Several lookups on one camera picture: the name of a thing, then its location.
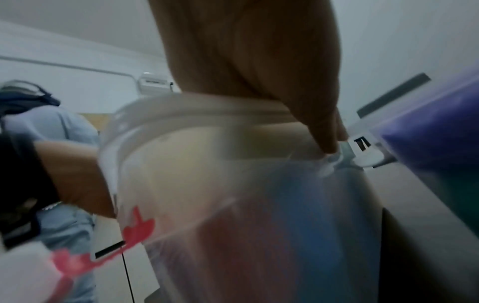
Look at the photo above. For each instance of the white cabinet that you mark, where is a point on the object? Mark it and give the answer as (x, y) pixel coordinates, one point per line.
(108, 233)

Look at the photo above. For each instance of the blue plastic bag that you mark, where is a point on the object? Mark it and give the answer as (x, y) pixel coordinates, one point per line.
(325, 222)

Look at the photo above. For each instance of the person's right hand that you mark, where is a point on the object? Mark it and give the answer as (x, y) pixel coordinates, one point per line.
(243, 44)

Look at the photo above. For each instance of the black head camera mount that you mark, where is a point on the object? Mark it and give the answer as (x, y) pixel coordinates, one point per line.
(26, 94)

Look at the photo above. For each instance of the person's grey sweater hem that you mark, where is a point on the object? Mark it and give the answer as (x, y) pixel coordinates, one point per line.
(56, 124)

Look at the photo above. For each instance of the white wall conduit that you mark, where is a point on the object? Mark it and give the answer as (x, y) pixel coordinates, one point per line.
(75, 66)

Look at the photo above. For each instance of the dark wall frame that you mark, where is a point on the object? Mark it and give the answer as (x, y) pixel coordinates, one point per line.
(393, 94)

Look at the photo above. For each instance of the white wall air conditioner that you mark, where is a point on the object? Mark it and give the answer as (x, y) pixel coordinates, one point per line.
(155, 84)

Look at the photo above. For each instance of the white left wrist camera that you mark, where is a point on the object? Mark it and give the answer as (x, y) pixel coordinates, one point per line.
(22, 272)

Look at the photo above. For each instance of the purple bag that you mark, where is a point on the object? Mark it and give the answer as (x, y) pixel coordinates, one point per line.
(430, 124)

